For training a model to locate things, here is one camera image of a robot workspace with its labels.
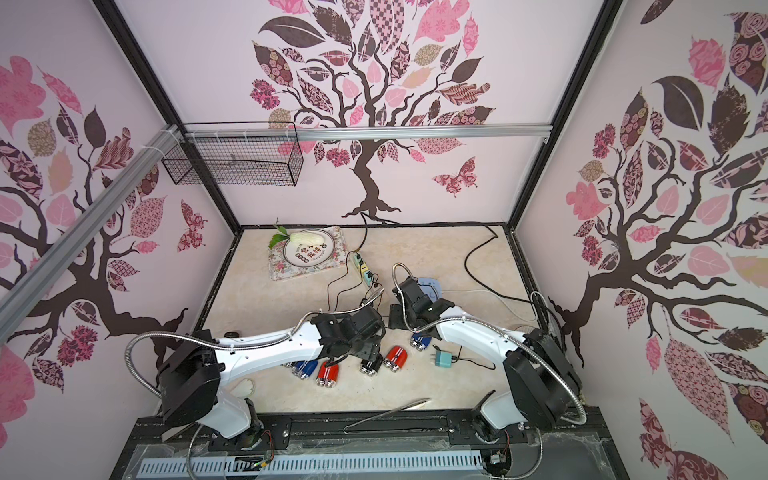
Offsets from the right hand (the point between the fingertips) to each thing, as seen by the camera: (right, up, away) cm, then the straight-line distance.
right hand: (396, 315), depth 87 cm
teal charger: (+13, -12, -4) cm, 18 cm away
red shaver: (-19, -15, -7) cm, 25 cm away
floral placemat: (-42, +13, +20) cm, 49 cm away
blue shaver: (-26, -14, -6) cm, 30 cm away
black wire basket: (-52, +51, +7) cm, 73 cm away
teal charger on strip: (-9, +10, +8) cm, 16 cm away
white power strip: (-10, +13, +11) cm, 20 cm away
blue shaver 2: (+7, -8, -1) cm, 11 cm away
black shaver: (-7, -14, -5) cm, 16 cm away
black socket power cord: (+34, +5, +13) cm, 37 cm away
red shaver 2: (0, -12, -4) cm, 12 cm away
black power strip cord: (-11, +28, +26) cm, 40 cm away
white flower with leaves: (-34, +25, +24) cm, 48 cm away
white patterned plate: (-33, +18, +23) cm, 44 cm away
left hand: (-9, -8, -5) cm, 13 cm away
